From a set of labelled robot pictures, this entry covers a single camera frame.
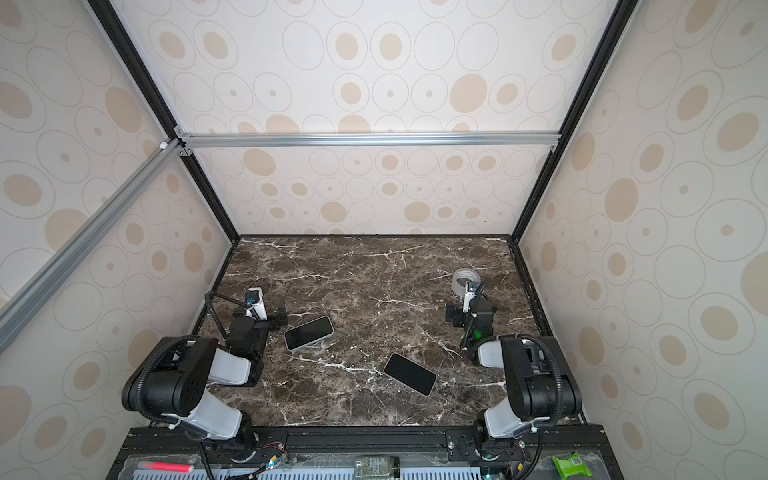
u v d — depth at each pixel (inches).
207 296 41.0
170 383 17.7
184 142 35.4
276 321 33.4
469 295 32.7
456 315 33.7
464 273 41.7
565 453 28.8
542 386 17.7
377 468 26.5
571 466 27.5
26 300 20.5
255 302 30.3
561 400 16.6
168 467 27.5
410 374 34.2
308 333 37.8
